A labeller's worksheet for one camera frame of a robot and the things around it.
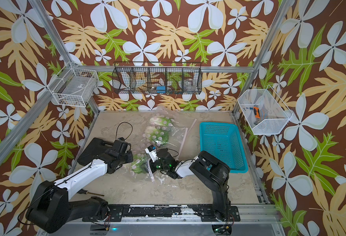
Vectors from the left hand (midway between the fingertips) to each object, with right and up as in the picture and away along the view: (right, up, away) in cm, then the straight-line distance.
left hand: (132, 154), depth 89 cm
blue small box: (+18, +41, +4) cm, 45 cm away
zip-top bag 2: (+25, +9, +11) cm, 29 cm away
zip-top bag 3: (+30, +21, +16) cm, 40 cm away
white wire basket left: (-34, +41, -3) cm, 53 cm away
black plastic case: (-26, +3, +5) cm, 27 cm away
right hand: (+7, -5, -4) cm, 10 cm away
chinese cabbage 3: (+17, +21, +15) cm, 31 cm away
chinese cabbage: (+6, -4, -8) cm, 10 cm away
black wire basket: (+18, +50, +9) cm, 54 cm away
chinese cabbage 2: (+17, +10, +4) cm, 20 cm away
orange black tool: (+74, +24, -5) cm, 78 cm away
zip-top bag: (+7, +1, -1) cm, 7 cm away
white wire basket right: (+77, +26, -6) cm, 82 cm away
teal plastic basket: (+62, +6, +14) cm, 64 cm away
